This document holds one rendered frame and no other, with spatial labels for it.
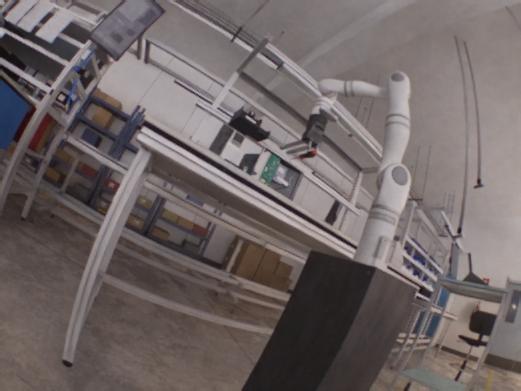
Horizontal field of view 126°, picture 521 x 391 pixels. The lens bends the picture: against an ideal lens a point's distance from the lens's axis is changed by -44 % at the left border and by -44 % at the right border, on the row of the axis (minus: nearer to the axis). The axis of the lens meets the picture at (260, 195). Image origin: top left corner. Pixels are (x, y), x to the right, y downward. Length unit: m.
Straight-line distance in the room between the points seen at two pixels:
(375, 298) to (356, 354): 0.14
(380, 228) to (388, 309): 0.22
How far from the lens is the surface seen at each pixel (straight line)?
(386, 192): 0.70
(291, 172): 1.14
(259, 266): 4.69
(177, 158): 0.73
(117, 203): 0.83
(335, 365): 0.56
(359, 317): 0.53
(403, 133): 0.83
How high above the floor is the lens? 0.79
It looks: 12 degrees up
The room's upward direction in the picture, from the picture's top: 25 degrees clockwise
